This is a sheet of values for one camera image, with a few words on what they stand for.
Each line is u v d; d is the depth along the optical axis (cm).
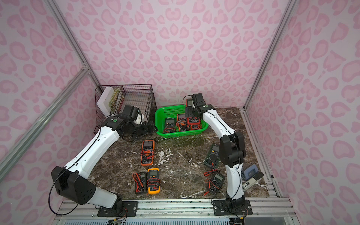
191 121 90
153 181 79
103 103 88
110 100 95
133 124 64
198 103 73
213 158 88
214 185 77
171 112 117
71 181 40
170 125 104
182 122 104
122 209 72
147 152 91
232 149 54
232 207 64
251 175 82
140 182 79
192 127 101
